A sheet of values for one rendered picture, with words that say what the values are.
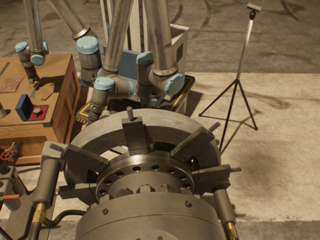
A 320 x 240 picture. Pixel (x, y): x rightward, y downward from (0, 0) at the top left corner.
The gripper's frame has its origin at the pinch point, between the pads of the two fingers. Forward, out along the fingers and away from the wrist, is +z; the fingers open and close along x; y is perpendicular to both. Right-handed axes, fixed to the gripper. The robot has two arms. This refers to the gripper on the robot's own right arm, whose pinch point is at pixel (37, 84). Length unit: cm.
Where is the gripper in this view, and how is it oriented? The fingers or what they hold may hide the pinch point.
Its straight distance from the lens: 229.7
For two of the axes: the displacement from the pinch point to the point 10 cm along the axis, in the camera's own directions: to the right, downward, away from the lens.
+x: 10.0, -0.4, 0.5
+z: 0.0, 7.4, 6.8
